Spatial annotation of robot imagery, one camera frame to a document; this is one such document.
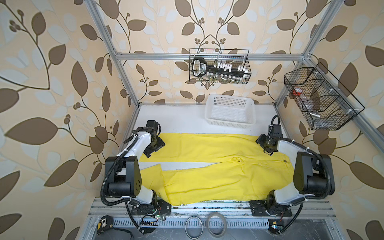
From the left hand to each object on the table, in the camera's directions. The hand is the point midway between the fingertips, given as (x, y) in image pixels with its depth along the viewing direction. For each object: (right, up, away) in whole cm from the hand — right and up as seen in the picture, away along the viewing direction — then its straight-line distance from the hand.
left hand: (154, 147), depth 88 cm
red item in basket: (+80, +32, -8) cm, 87 cm away
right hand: (+66, +2, +7) cm, 67 cm away
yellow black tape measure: (-17, -31, -20) cm, 41 cm away
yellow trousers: (+51, -12, -2) cm, 53 cm away
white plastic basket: (+52, +23, +27) cm, 63 cm away
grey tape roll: (+33, -31, -15) cm, 48 cm away
